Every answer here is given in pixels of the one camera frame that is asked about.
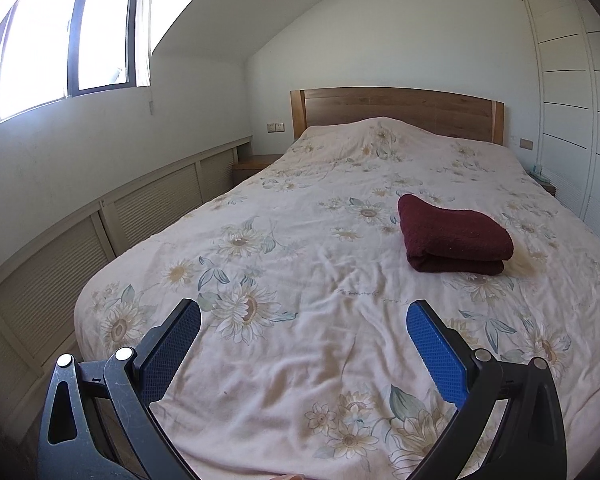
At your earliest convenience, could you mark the left wall switch plate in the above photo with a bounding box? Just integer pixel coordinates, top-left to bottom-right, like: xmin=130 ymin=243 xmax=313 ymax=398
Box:
xmin=266 ymin=122 xmax=286 ymax=133

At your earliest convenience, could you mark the dark red knitted sweater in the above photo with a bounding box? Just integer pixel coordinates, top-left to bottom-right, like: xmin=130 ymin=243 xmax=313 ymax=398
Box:
xmin=398 ymin=194 xmax=514 ymax=275

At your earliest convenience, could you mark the right wall switch plate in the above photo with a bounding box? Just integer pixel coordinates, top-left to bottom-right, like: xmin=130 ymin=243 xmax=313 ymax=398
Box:
xmin=519 ymin=139 xmax=533 ymax=151

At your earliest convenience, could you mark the low white louvered cabinet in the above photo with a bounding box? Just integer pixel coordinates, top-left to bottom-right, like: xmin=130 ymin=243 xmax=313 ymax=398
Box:
xmin=0 ymin=138 xmax=250 ymax=443

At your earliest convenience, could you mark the left wooden nightstand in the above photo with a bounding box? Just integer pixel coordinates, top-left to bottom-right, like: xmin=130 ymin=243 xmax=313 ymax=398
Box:
xmin=232 ymin=154 xmax=282 ymax=185

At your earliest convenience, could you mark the dark framed window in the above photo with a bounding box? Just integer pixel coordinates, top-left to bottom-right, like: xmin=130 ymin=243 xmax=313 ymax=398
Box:
xmin=0 ymin=0 xmax=151 ymax=122

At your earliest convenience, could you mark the wall switch plate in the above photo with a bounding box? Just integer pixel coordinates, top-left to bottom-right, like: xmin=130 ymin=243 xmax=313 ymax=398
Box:
xmin=266 ymin=122 xmax=286 ymax=133
xmin=519 ymin=139 xmax=533 ymax=151

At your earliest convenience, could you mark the white louvered wardrobe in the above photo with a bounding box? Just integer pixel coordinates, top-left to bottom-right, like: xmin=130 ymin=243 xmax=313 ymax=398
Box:
xmin=522 ymin=0 xmax=600 ymax=238

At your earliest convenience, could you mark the wooden nightstand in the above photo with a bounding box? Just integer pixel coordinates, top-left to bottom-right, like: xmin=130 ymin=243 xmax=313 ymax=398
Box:
xmin=232 ymin=154 xmax=282 ymax=185
xmin=528 ymin=165 xmax=557 ymax=196

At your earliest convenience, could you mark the wooden headboard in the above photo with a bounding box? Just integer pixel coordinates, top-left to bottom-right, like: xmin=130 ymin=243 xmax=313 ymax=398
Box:
xmin=290 ymin=87 xmax=505 ymax=145

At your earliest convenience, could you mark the right wooden nightstand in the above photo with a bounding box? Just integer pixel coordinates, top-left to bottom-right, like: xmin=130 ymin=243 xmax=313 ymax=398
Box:
xmin=528 ymin=165 xmax=557 ymax=196

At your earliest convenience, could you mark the floral white bed duvet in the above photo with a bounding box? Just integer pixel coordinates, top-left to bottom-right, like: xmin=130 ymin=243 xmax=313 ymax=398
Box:
xmin=74 ymin=118 xmax=600 ymax=479

